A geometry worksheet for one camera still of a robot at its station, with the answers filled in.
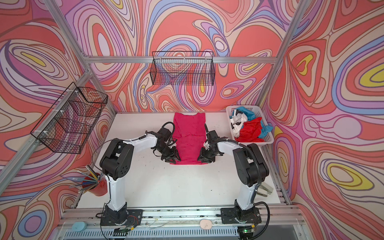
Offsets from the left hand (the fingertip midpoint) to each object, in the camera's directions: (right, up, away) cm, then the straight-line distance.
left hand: (181, 159), depth 91 cm
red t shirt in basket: (+46, +17, +7) cm, 50 cm away
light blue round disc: (-46, -26, -23) cm, 58 cm away
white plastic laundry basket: (+35, +34, +19) cm, 52 cm away
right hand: (+13, -2, +1) cm, 13 cm away
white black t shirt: (+39, +24, +13) cm, 47 cm away
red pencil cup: (-43, -9, -15) cm, 47 cm away
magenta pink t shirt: (+5, +14, +11) cm, 18 cm away
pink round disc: (+14, -26, -21) cm, 36 cm away
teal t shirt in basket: (+50, +28, +17) cm, 60 cm away
